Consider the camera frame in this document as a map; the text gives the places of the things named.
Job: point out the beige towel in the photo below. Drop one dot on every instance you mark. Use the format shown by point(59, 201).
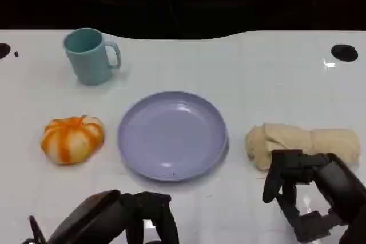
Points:
point(320, 139)

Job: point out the lilac plate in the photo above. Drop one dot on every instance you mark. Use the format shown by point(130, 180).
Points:
point(171, 138)

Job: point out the orange and white bread roll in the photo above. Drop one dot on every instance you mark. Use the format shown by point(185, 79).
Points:
point(71, 141)

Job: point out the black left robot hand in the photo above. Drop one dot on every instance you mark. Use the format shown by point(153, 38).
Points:
point(94, 221)

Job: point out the pale green mug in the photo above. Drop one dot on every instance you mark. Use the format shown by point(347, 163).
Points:
point(87, 61)

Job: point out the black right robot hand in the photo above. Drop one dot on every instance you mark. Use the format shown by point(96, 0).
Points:
point(337, 184)

